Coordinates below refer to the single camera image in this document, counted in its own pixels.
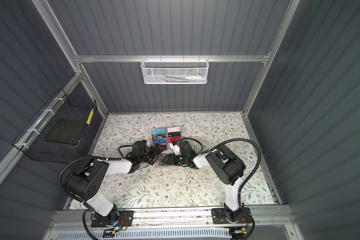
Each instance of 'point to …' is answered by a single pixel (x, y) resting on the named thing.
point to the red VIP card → (171, 139)
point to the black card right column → (174, 134)
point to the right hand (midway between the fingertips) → (166, 162)
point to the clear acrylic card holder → (163, 131)
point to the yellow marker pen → (90, 116)
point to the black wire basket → (31, 142)
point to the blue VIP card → (160, 140)
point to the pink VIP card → (173, 129)
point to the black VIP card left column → (159, 136)
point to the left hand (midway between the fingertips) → (164, 151)
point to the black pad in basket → (65, 131)
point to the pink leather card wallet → (160, 164)
